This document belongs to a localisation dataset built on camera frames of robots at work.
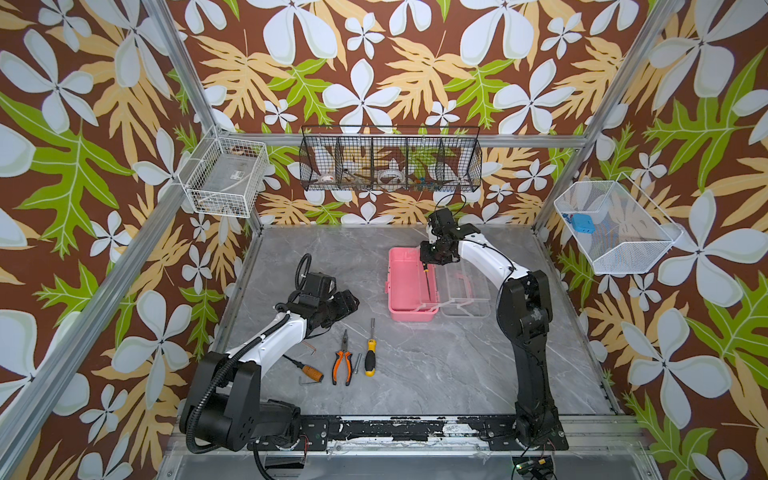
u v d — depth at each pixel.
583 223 0.86
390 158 0.97
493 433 0.74
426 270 0.98
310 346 0.89
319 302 0.69
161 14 0.68
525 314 0.58
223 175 0.85
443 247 0.75
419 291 0.92
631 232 0.78
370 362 0.84
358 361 0.86
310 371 0.83
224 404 0.42
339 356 0.86
